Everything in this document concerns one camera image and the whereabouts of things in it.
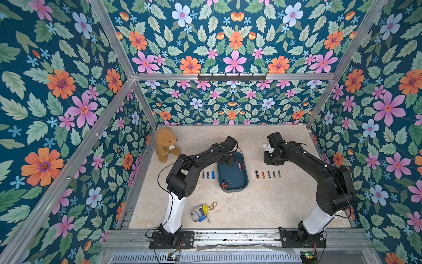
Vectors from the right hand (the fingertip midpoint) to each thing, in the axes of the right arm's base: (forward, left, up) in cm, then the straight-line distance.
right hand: (267, 159), depth 92 cm
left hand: (+3, +21, -5) cm, 21 cm away
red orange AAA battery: (-5, +2, -9) cm, 10 cm away
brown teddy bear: (+4, +58, +9) cm, 58 cm away
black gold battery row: (-7, +37, -7) cm, 38 cm away
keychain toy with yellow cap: (-29, +36, -3) cm, 46 cm away
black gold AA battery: (-5, +5, -8) cm, 11 cm away
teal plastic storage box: (-10, +18, -5) cm, 21 cm away
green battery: (-4, -8, -9) cm, 12 cm away
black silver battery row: (-4, -4, -8) cm, 10 cm away
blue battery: (-6, +31, -8) cm, 33 cm away
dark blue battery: (-4, -2, -9) cm, 10 cm away
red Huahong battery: (0, +16, -7) cm, 17 cm away
